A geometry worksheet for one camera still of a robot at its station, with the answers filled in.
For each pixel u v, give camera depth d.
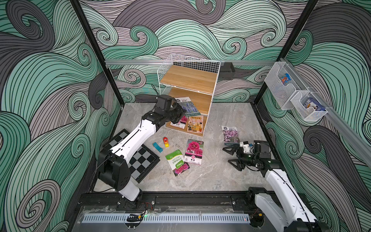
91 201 0.74
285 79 0.83
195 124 1.06
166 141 0.95
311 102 0.66
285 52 0.88
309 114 0.63
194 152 0.92
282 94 0.83
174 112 0.69
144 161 0.84
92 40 0.83
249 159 0.67
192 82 0.75
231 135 1.00
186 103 0.85
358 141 0.51
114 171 0.42
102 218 0.70
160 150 0.92
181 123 1.05
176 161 0.88
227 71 0.94
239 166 0.71
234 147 0.71
